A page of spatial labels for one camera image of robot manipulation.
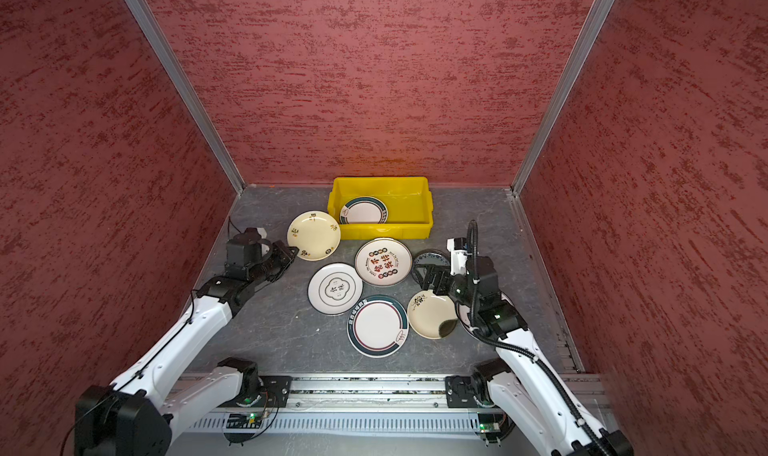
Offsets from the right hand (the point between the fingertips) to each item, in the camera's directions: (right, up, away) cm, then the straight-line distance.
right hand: (422, 274), depth 77 cm
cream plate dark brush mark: (+4, -15, +10) cm, 18 cm away
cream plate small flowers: (-31, +10, +8) cm, 33 cm away
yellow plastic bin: (-2, +22, +39) cm, 45 cm away
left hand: (-34, +5, +5) cm, 35 cm away
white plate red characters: (-11, 0, +21) cm, 23 cm away
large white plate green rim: (-12, -16, +8) cm, 22 cm away
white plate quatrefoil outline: (-26, -7, +15) cm, 31 cm away
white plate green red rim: (-19, +18, +35) cm, 43 cm away
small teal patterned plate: (+4, +1, +23) cm, 23 cm away
